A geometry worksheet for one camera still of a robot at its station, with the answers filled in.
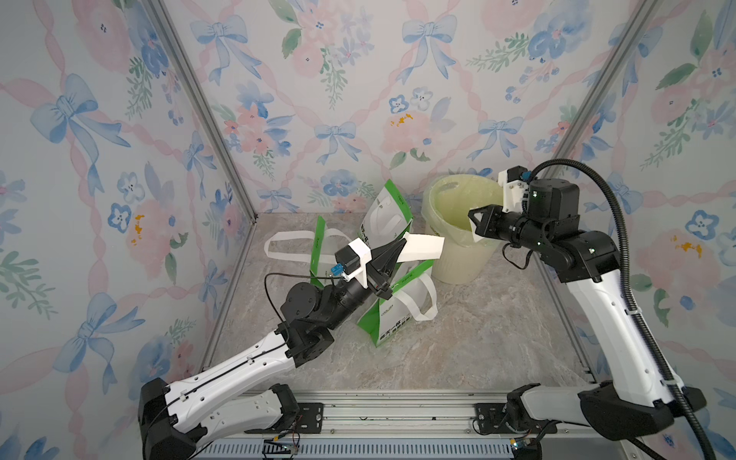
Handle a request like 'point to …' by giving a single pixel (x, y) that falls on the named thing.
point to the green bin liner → (448, 198)
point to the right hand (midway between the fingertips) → (472, 211)
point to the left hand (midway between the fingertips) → (401, 239)
